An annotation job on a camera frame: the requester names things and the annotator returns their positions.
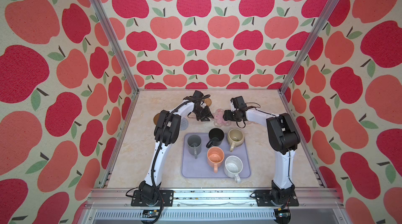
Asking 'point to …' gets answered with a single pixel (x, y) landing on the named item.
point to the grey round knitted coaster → (183, 123)
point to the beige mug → (235, 137)
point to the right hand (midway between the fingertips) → (229, 116)
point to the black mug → (216, 135)
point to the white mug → (233, 167)
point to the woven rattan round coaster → (208, 101)
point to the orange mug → (215, 156)
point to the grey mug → (194, 143)
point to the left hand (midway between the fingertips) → (215, 119)
